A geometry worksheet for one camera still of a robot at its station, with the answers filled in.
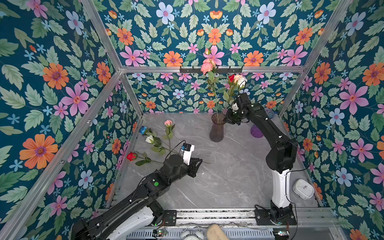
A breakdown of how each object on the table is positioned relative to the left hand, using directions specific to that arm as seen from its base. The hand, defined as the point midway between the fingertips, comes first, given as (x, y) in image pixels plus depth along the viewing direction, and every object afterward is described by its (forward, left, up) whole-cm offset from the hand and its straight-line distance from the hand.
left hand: (203, 160), depth 71 cm
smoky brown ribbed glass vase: (+26, -11, -14) cm, 31 cm away
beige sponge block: (-27, -3, -16) cm, 32 cm away
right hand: (+29, -17, -1) cm, 34 cm away
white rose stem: (+26, +30, -20) cm, 45 cm away
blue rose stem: (+35, +40, -17) cm, 56 cm away
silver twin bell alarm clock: (-26, +8, -21) cm, 34 cm away
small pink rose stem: (+33, +22, -19) cm, 44 cm away
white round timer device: (-12, -54, -19) cm, 58 cm away
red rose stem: (+16, +44, -18) cm, 50 cm away
